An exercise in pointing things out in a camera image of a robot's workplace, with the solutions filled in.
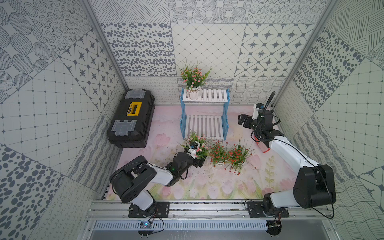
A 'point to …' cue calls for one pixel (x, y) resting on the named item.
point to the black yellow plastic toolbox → (129, 126)
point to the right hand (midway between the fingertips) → (245, 119)
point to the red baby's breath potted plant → (221, 153)
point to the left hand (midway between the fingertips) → (205, 151)
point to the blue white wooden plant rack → (214, 127)
